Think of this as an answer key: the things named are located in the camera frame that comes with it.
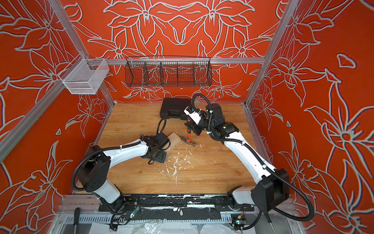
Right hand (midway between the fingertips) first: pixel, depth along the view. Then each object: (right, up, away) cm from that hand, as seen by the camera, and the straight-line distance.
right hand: (187, 119), depth 74 cm
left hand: (-19, -23, +14) cm, 33 cm away
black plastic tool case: (-10, +8, +36) cm, 38 cm away
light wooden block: (-8, -14, +18) cm, 24 cm away
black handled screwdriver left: (-55, -48, -5) cm, 73 cm away
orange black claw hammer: (0, -13, +11) cm, 17 cm away
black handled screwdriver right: (+40, -49, -6) cm, 63 cm away
